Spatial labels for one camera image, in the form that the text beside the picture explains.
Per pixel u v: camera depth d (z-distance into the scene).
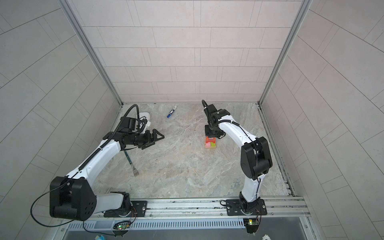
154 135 0.71
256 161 0.49
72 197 0.39
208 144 0.91
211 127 0.62
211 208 0.72
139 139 0.68
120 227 0.64
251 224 0.68
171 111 1.09
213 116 0.64
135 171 0.81
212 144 0.91
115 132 0.59
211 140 0.91
